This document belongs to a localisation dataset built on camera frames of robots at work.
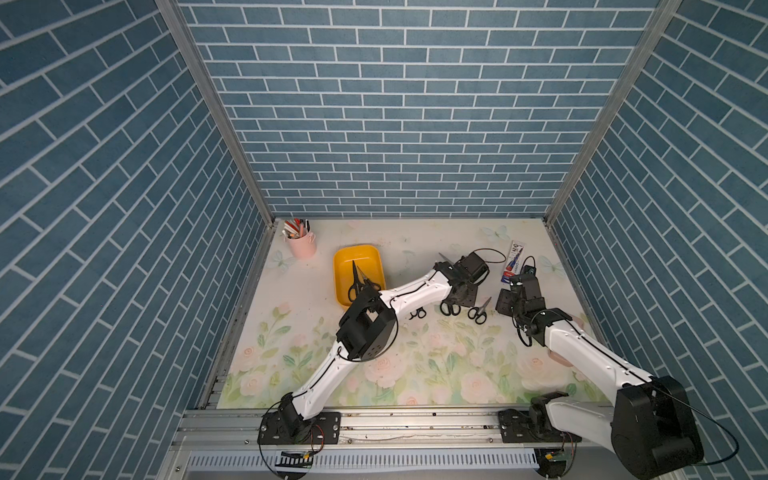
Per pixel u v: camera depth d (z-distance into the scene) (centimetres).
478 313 94
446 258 109
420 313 94
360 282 102
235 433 75
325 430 74
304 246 102
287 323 93
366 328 57
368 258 105
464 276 73
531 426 70
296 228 105
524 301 67
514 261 107
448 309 96
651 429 40
